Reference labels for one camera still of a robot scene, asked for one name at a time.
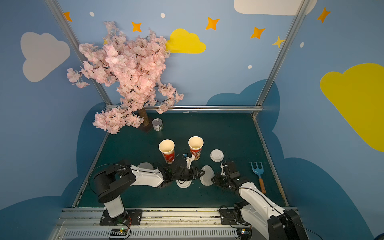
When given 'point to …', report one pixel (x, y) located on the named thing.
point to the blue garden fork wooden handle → (259, 171)
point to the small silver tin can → (157, 124)
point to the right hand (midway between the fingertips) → (215, 178)
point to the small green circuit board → (119, 232)
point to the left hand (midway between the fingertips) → (205, 172)
